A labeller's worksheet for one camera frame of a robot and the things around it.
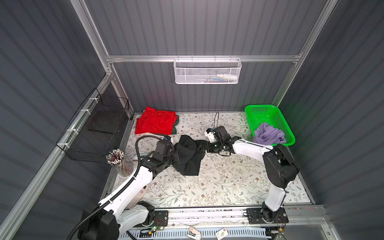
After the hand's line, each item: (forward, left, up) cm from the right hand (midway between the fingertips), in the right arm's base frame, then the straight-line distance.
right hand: (203, 150), depth 91 cm
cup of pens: (-12, +45, +12) cm, 48 cm away
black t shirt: (-3, +8, 0) cm, 9 cm away
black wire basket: (-1, +54, +23) cm, 58 cm away
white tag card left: (-42, +5, -4) cm, 42 cm away
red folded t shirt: (+24, +34, -1) cm, 42 cm away
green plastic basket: (+34, -43, -5) cm, 56 cm away
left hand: (-7, +14, +6) cm, 17 cm away
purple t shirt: (+13, -44, -2) cm, 46 cm away
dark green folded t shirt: (+20, +21, -5) cm, 29 cm away
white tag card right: (-41, -8, -6) cm, 43 cm away
